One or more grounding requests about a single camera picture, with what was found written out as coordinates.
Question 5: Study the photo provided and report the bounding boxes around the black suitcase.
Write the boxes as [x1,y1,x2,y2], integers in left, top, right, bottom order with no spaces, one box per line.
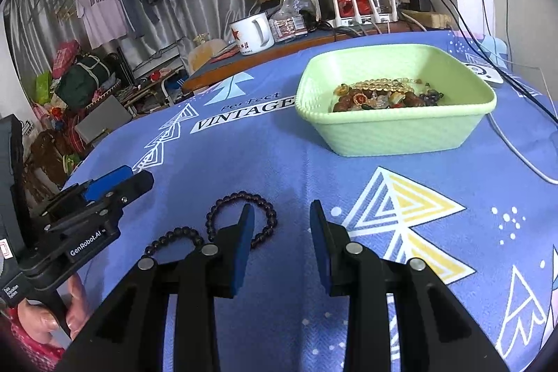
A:
[107,50,132,81]

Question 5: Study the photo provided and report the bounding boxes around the beige power strip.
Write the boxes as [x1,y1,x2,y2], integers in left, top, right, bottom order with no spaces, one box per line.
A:
[401,8,452,31]

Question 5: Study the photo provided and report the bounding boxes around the multicoloured bead bracelet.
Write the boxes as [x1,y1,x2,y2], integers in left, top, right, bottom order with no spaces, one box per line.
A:
[349,91,419,112]

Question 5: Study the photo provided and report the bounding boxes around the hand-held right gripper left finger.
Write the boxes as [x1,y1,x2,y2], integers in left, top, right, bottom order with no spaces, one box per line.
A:
[54,204,256,372]

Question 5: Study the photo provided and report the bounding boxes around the pink t-shirt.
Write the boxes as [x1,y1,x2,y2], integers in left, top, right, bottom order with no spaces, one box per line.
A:
[74,0,130,50]

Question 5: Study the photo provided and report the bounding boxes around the clear plastic packet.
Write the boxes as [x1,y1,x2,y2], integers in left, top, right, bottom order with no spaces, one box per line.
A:
[269,15,308,43]

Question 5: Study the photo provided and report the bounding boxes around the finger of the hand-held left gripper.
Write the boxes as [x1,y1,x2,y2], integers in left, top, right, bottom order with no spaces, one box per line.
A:
[43,170,154,233]
[45,165,134,217]

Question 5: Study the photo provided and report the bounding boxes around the yellow bead bracelet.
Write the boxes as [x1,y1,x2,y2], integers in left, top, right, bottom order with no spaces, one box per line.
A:
[352,77,422,92]

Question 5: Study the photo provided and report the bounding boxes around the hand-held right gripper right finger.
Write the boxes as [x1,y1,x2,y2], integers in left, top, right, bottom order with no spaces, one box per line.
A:
[309,200,511,372]

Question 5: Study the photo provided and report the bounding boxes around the clear plastic bag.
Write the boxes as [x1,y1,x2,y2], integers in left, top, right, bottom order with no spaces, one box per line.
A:
[279,0,317,22]

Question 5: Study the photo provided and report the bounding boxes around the red pink bag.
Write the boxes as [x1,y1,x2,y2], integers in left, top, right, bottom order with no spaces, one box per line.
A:
[51,41,82,72]

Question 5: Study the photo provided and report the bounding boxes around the black bead bracelet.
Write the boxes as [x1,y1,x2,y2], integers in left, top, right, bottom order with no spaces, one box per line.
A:
[144,226,205,264]
[206,191,278,249]

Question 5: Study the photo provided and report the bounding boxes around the green plastic basket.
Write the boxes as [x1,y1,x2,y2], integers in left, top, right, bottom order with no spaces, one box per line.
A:
[295,44,498,157]

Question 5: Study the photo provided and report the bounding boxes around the white cable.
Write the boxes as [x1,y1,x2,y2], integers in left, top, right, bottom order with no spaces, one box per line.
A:
[487,111,558,183]

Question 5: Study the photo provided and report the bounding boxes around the white enamel mug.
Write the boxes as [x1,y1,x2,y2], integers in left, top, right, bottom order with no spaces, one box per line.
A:
[229,12,276,56]

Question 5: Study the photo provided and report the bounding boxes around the person's left hand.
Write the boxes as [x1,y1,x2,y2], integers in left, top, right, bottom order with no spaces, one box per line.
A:
[17,273,90,345]

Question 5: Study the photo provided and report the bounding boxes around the blue printed tablecloth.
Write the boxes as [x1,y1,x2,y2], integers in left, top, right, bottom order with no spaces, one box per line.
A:
[61,30,558,372]

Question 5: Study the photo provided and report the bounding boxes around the green shopping bag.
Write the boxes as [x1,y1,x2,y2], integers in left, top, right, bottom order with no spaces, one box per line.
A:
[34,71,53,105]

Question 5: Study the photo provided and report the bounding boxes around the purple and clear bead bracelet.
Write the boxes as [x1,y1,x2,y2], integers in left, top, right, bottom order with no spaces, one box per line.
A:
[416,90,445,108]

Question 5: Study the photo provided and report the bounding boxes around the grey folded case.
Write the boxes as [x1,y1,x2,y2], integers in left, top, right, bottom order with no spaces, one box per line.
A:
[74,94,133,146]

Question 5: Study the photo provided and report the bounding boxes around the large brown bead bracelet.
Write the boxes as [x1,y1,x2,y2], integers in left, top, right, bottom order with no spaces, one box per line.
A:
[332,85,364,114]

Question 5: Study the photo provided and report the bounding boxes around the black cable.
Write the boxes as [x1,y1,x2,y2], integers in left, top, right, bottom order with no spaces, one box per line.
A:
[427,0,558,115]

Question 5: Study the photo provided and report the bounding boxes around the green duffel bag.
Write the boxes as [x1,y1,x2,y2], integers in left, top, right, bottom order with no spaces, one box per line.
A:
[54,55,116,109]

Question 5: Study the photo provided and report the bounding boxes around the wooden desk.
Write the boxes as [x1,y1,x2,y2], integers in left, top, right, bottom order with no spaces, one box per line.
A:
[182,23,419,94]

